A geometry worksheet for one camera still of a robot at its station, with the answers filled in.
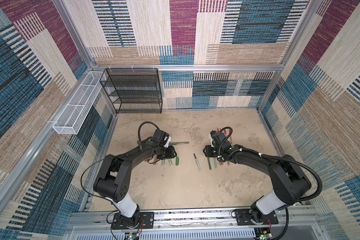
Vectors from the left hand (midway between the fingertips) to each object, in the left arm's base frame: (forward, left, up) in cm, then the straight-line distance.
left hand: (174, 152), depth 91 cm
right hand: (0, -19, 0) cm, 19 cm away
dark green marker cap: (-3, -1, -6) cm, 7 cm away
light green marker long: (-5, -14, -5) cm, 15 cm away
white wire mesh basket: (+17, +63, +12) cm, 66 cm away
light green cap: (-3, +3, -5) cm, 7 cm away
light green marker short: (-4, -25, -5) cm, 26 cm away
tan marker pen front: (-15, -25, +17) cm, 34 cm away
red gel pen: (+7, -29, +11) cm, 32 cm away
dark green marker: (+9, +1, -4) cm, 10 cm away
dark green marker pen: (-5, -21, -5) cm, 22 cm away
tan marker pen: (-5, -27, -5) cm, 28 cm away
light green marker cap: (-3, +7, -5) cm, 9 cm away
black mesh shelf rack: (+44, +30, +12) cm, 54 cm away
